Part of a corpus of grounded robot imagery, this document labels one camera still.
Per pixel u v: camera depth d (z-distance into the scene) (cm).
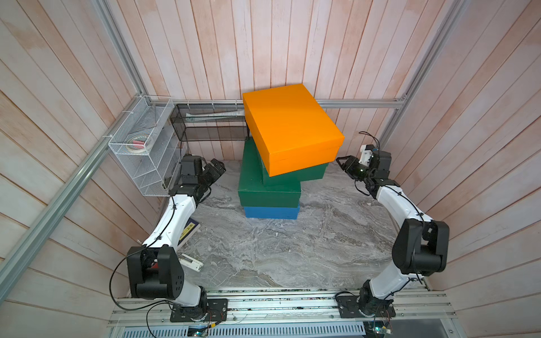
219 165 76
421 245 47
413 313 75
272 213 96
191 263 82
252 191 81
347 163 80
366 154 80
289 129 66
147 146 70
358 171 77
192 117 89
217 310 73
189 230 92
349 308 73
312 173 70
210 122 104
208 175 73
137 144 73
